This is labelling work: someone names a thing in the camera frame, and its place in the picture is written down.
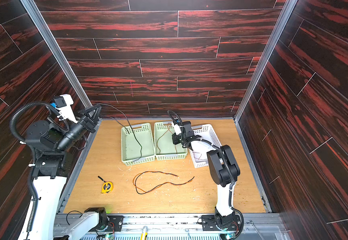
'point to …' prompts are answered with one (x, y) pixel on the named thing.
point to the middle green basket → (165, 149)
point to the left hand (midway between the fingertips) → (101, 107)
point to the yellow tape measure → (107, 186)
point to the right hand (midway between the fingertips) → (176, 133)
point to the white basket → (198, 154)
